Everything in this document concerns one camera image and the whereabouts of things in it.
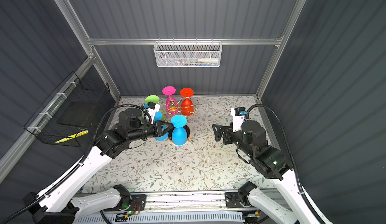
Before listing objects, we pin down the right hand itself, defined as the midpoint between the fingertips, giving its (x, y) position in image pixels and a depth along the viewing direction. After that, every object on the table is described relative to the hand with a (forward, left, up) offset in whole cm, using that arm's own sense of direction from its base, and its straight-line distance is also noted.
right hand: (223, 126), depth 64 cm
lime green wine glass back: (+20, +35, -3) cm, 40 cm away
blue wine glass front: (+2, +20, -12) cm, 23 cm away
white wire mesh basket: (+80, +20, -12) cm, 83 cm away
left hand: (+1, +22, -1) cm, 22 cm away
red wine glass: (+22, +18, -11) cm, 30 cm away
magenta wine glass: (+15, +24, -2) cm, 29 cm away
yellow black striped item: (-4, +66, -2) cm, 66 cm away
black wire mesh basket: (-1, +75, +4) cm, 75 cm away
